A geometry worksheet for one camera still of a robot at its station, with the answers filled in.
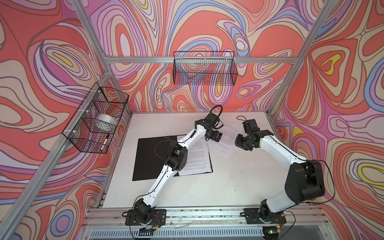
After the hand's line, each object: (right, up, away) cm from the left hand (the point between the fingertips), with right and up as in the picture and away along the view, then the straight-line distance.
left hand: (216, 134), depth 104 cm
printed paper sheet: (-13, -16, -10) cm, 23 cm away
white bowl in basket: (-60, +10, -29) cm, 68 cm away
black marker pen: (-60, -2, -32) cm, 68 cm away
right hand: (+11, -7, -14) cm, 19 cm away
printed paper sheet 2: (+8, -5, 0) cm, 9 cm away
